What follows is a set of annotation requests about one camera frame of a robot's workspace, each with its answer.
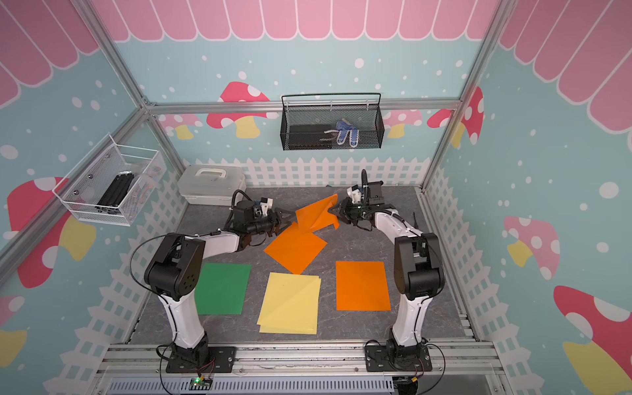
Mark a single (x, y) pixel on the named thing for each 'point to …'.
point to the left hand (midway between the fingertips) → (294, 220)
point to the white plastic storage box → (212, 184)
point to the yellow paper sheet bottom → (291, 304)
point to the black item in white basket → (117, 190)
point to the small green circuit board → (199, 383)
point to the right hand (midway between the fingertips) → (329, 210)
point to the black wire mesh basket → (332, 121)
